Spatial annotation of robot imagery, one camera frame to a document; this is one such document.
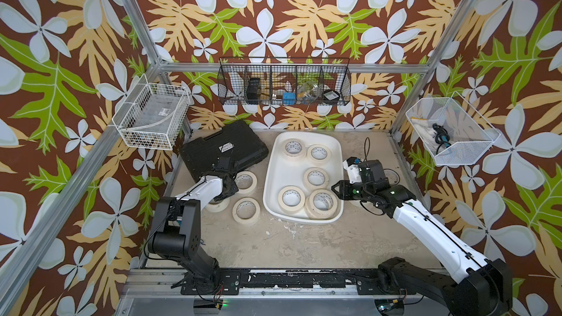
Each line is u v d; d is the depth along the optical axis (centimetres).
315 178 100
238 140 109
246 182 99
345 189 69
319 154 108
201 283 67
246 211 91
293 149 111
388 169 104
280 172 102
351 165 72
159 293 74
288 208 88
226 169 75
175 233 45
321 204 93
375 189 60
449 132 83
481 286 38
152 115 80
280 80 97
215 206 87
